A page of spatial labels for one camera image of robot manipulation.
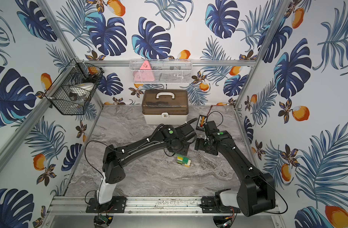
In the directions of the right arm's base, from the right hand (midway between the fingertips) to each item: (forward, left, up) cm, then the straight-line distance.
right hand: (202, 147), depth 84 cm
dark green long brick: (-5, +14, -3) cm, 15 cm away
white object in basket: (+22, +69, +26) cm, 77 cm away
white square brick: (-7, +8, -8) cm, 14 cm away
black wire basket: (+16, +79, +23) cm, 83 cm away
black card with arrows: (+30, -4, -10) cm, 32 cm away
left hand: (-4, +11, +5) cm, 13 cm away
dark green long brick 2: (-5, +10, -6) cm, 13 cm away
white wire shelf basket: (+44, +26, +24) cm, 56 cm away
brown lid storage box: (+26, +23, +8) cm, 36 cm away
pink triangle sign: (+38, +36, +25) cm, 58 cm away
